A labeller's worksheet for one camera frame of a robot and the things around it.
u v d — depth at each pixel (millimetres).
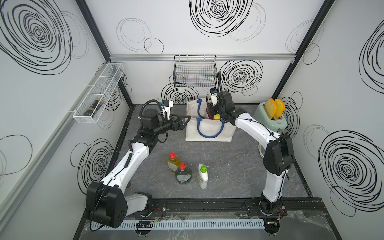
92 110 665
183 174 727
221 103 679
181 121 656
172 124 657
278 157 488
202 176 702
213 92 770
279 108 904
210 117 917
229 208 757
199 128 872
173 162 740
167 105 665
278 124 891
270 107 917
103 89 737
